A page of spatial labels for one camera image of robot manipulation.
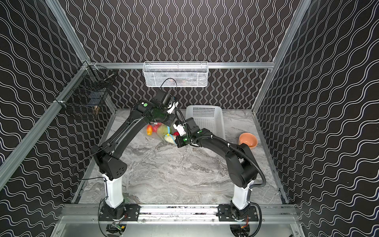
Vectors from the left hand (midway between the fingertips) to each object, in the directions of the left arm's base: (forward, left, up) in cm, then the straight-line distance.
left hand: (175, 119), depth 80 cm
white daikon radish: (-3, +5, -15) cm, 16 cm away
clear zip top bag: (+5, +17, -21) cm, 28 cm away
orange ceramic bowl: (+5, -46, -24) cm, 53 cm away
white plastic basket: (+25, -20, -24) cm, 40 cm away
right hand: (-4, +1, -16) cm, 16 cm away
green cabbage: (+6, +11, -18) cm, 22 cm away
